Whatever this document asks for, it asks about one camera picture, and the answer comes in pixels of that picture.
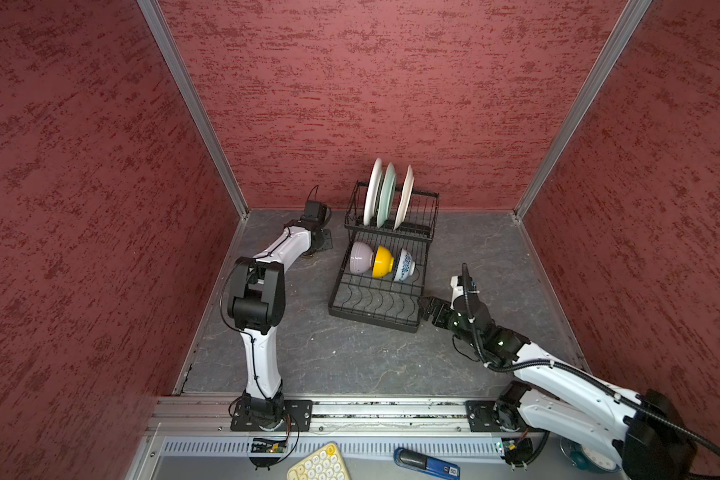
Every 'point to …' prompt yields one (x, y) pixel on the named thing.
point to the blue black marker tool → (427, 463)
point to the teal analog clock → (586, 458)
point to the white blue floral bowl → (405, 266)
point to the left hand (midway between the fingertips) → (320, 247)
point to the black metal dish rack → (382, 301)
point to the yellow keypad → (326, 464)
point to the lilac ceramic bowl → (361, 257)
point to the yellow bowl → (383, 262)
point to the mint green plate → (386, 195)
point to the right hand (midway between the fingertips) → (426, 309)
